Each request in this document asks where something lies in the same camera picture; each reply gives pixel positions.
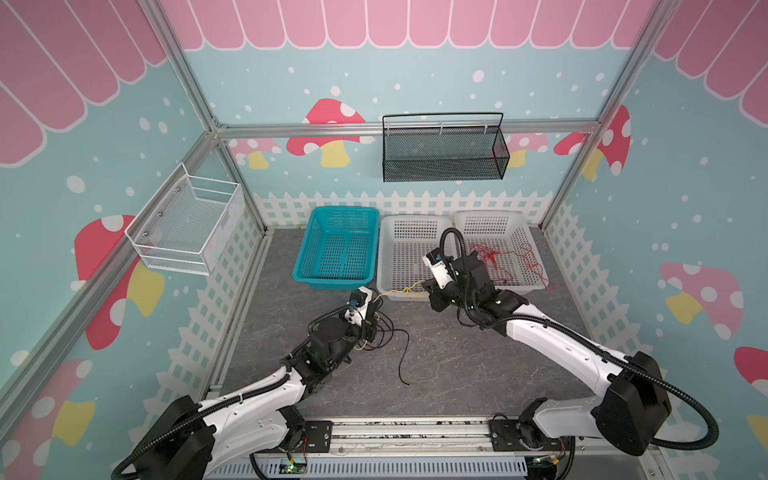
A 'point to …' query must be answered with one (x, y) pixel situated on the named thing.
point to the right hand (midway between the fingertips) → (425, 281)
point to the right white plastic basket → (505, 239)
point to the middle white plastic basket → (402, 242)
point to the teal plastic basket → (339, 249)
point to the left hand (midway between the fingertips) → (376, 304)
